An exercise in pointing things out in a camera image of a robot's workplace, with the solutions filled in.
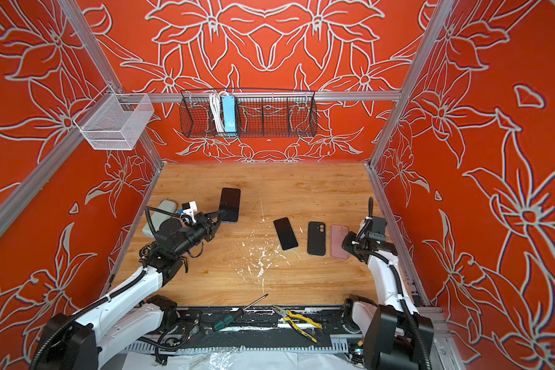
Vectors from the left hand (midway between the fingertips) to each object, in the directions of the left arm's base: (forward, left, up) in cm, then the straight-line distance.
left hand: (227, 211), depth 75 cm
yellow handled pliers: (-25, -22, -21) cm, 40 cm away
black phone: (+5, 0, -1) cm, 5 cm away
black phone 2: (+4, -20, -21) cm, 29 cm away
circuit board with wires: (-32, -44, -23) cm, 59 cm away
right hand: (0, -44, -15) cm, 47 cm away
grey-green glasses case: (+7, +34, -18) cm, 39 cm away
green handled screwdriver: (-27, -4, -20) cm, 34 cm away
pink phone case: (+7, -43, -22) cm, 49 cm away
